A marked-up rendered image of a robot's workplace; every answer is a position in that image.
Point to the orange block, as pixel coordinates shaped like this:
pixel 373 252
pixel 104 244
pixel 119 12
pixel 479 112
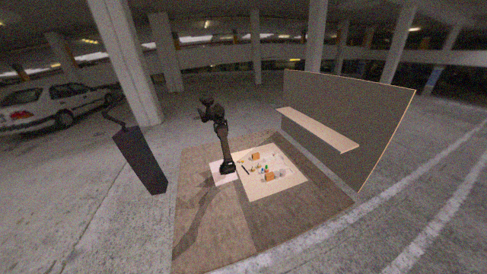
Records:
pixel 269 176
pixel 255 156

